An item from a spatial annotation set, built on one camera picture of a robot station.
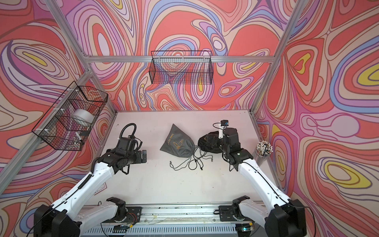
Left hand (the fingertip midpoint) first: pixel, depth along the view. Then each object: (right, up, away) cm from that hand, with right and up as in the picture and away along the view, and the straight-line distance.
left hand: (140, 155), depth 83 cm
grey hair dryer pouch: (+20, +5, +10) cm, 23 cm away
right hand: (+42, +10, -1) cm, 43 cm away
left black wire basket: (-38, +18, -4) cm, 42 cm away
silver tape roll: (-26, +22, -8) cm, 36 cm away
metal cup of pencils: (+67, +3, -6) cm, 67 cm away
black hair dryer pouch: (+38, +9, -11) cm, 41 cm away
